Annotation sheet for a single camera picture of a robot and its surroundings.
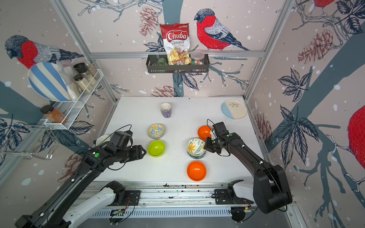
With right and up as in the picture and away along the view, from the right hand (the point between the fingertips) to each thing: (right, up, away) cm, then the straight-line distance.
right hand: (204, 145), depth 85 cm
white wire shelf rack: (-69, +20, -19) cm, 75 cm away
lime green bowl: (-30, -3, +4) cm, 31 cm away
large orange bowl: (-5, -14, -4) cm, 15 cm away
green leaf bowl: (-4, -6, -1) cm, 7 cm away
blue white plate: (+29, +22, +29) cm, 47 cm away
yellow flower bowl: (-5, -2, +3) cm, 6 cm away
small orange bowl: (+2, +6, +12) cm, 13 cm away
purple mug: (-26, +22, +16) cm, 37 cm away
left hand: (-33, +1, -11) cm, 35 cm away
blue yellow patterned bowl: (-33, +6, +15) cm, 37 cm away
